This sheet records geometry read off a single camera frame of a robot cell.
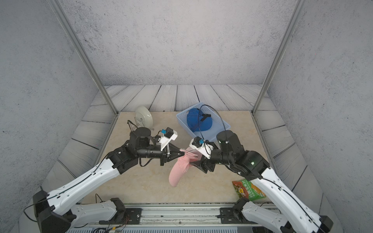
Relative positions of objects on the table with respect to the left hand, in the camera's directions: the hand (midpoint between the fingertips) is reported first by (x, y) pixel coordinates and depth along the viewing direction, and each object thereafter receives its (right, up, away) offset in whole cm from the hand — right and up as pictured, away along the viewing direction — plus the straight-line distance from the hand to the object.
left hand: (184, 155), depth 62 cm
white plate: (-29, +17, +37) cm, 50 cm away
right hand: (+5, 0, +1) cm, 5 cm away
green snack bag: (+32, -22, +17) cm, 43 cm away
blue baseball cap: (+6, +14, +51) cm, 53 cm away
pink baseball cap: (-2, -6, +4) cm, 8 cm away
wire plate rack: (-35, +13, +43) cm, 57 cm away
